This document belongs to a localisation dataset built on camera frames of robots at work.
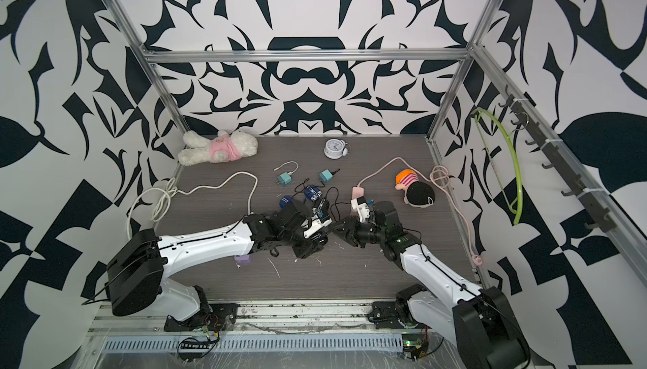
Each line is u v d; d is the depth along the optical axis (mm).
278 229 625
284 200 961
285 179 1023
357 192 995
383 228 649
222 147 1047
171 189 1021
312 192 988
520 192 661
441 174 1115
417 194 921
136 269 423
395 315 736
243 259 851
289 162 1040
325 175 1046
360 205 778
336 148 1115
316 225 708
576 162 546
